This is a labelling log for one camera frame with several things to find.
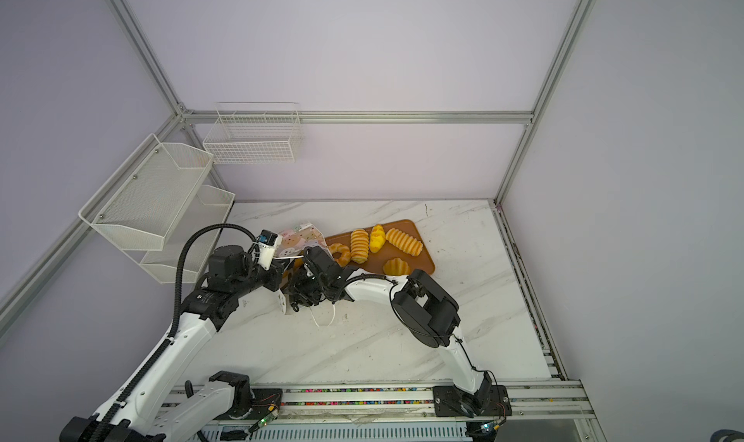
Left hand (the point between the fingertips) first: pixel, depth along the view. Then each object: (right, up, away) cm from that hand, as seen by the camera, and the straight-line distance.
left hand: (285, 262), depth 78 cm
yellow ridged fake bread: (+19, +3, +24) cm, 30 cm away
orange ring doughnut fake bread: (+14, 0, +23) cm, 27 cm away
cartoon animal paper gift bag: (-1, +4, +10) cm, 11 cm away
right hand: (-3, -10, +3) cm, 11 cm away
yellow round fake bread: (+35, +4, +25) cm, 43 cm away
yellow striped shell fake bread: (+32, -4, +17) cm, 36 cm away
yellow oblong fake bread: (+25, +6, +26) cm, 37 cm away
